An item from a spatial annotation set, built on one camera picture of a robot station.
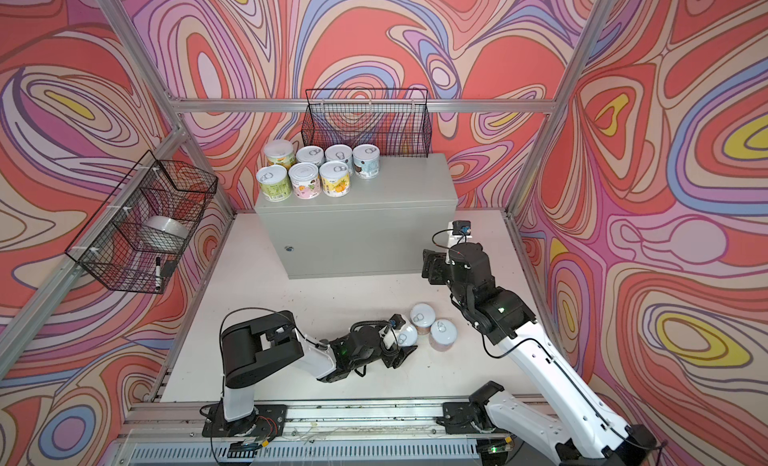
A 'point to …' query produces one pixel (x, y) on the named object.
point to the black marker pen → (158, 279)
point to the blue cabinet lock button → (288, 248)
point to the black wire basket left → (139, 235)
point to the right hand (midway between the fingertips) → (440, 259)
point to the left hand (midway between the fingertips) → (413, 337)
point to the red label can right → (443, 335)
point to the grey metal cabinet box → (380, 228)
